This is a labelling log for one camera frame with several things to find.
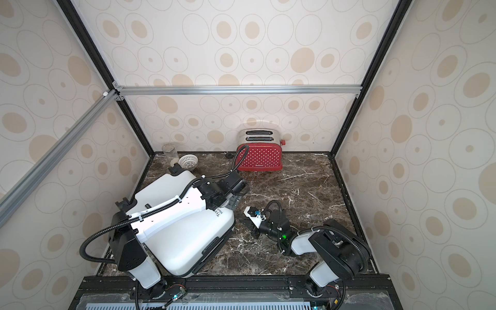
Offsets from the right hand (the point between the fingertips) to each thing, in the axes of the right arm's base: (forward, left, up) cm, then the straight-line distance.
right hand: (249, 216), depth 84 cm
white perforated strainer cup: (+36, +39, -5) cm, 53 cm away
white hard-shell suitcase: (-16, +24, +5) cm, 29 cm away
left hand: (+4, +7, +9) cm, 12 cm away
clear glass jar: (+33, +44, +6) cm, 55 cm away
